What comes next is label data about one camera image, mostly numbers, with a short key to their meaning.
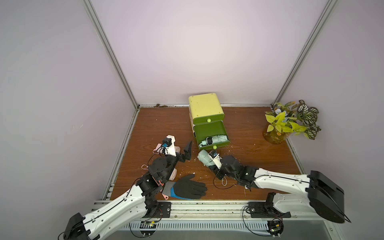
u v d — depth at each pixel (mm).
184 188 795
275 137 932
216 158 710
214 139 854
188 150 695
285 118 815
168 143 578
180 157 621
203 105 924
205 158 804
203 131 941
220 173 709
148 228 712
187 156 644
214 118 876
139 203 515
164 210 729
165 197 771
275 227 697
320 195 408
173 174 812
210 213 726
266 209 653
